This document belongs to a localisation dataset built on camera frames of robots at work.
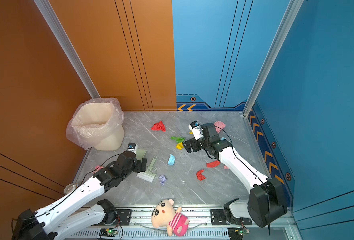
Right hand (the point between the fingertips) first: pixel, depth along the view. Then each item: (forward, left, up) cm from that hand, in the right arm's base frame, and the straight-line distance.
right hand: (189, 140), depth 83 cm
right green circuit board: (-41, -22, -19) cm, 50 cm away
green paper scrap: (+12, +7, -16) cm, 21 cm away
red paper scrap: (+23, +21, -14) cm, 34 cm away
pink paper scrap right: (-9, -22, -16) cm, 28 cm away
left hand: (-8, +27, -5) cm, 29 cm away
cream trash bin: (+4, +48, +10) cm, 49 cm away
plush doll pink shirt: (-34, +12, -9) cm, 38 cm away
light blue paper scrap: (-4, +11, -15) cm, 19 cm away
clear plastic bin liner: (0, +63, +6) cm, 64 cm away
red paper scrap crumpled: (-14, -6, -16) cm, 22 cm away
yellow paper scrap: (+6, +6, -15) cm, 17 cm away
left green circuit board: (-40, +40, -18) cm, 59 cm away
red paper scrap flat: (-6, -15, -17) cm, 23 cm away
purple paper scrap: (-15, +16, -16) cm, 27 cm away
